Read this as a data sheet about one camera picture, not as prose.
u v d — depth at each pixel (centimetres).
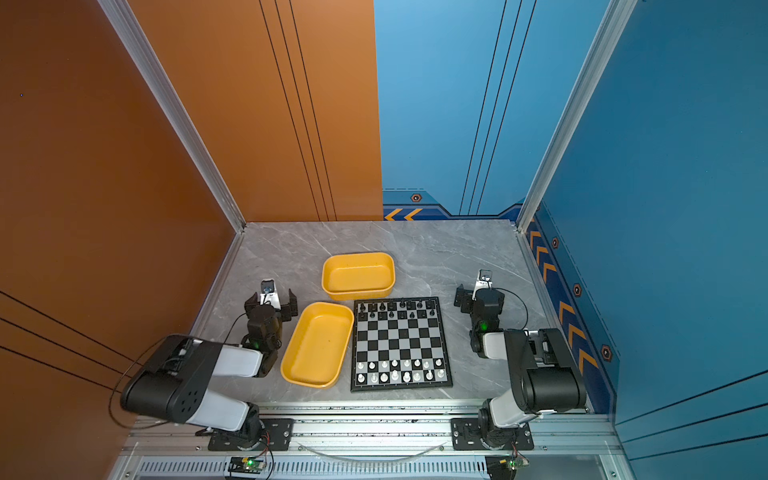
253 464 71
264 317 70
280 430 74
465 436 72
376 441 74
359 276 105
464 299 86
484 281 81
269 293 77
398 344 87
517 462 69
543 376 45
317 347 89
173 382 45
